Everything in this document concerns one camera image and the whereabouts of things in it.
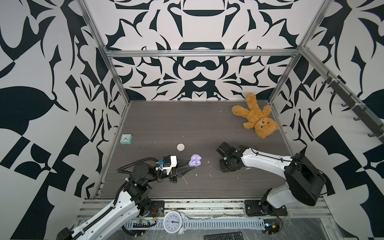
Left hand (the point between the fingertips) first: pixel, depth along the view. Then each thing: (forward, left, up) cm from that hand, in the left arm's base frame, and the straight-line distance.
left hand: (194, 161), depth 60 cm
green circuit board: (-20, -36, -29) cm, 50 cm away
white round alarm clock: (-17, +9, -26) cm, 33 cm away
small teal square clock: (+27, +42, -27) cm, 57 cm away
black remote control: (-23, -15, -28) cm, 39 cm away
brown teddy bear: (+30, -47, -21) cm, 60 cm away
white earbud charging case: (+21, +7, -27) cm, 35 cm away
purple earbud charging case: (0, 0, +2) cm, 2 cm away
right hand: (+7, -18, -28) cm, 34 cm away
